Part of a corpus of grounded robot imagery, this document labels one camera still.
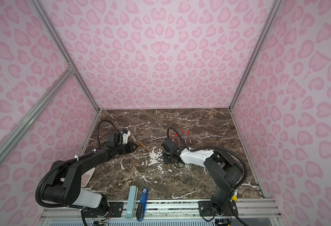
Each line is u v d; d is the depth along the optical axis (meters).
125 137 0.84
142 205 0.72
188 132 1.04
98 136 1.04
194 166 0.88
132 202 0.71
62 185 0.44
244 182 0.47
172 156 0.69
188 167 0.88
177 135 0.68
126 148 0.80
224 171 0.46
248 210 0.74
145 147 0.97
